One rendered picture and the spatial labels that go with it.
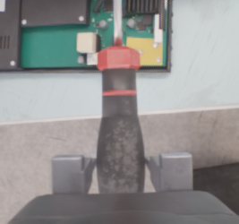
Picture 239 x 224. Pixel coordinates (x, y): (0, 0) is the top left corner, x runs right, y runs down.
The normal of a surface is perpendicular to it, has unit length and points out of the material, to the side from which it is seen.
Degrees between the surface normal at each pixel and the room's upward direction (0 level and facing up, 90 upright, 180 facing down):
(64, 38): 0
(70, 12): 0
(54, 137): 0
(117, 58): 15
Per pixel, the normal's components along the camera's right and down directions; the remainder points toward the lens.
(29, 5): -0.25, -0.02
